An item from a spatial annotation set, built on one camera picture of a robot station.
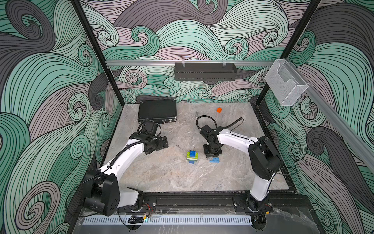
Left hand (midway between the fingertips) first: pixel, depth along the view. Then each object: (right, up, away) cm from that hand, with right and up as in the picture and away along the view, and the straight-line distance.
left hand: (161, 144), depth 84 cm
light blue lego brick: (+33, -11, +4) cm, 35 cm away
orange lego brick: (+42, +22, +30) cm, 56 cm away
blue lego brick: (+18, -4, -4) cm, 19 cm away
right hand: (+28, -9, +5) cm, 30 cm away
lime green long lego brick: (+16, -7, -2) cm, 18 cm away
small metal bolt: (+23, +19, +26) cm, 40 cm away
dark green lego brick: (+20, -10, +2) cm, 23 cm away
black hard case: (-6, +20, +28) cm, 35 cm away
